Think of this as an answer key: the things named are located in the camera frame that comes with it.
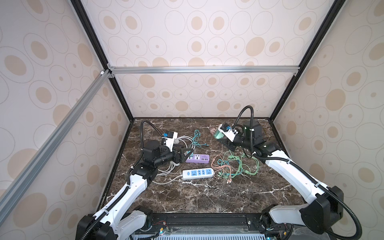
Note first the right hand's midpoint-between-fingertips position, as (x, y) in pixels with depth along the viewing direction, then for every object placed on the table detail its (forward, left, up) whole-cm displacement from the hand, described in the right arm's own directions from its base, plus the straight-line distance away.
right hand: (221, 134), depth 77 cm
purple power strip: (-1, +12, -23) cm, 26 cm away
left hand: (-9, +15, 0) cm, 18 cm away
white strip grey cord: (-9, +32, -24) cm, 41 cm away
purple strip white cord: (+17, +25, -24) cm, 39 cm away
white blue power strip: (-11, +13, -23) cm, 28 cm away
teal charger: (-12, +15, +1) cm, 20 cm away
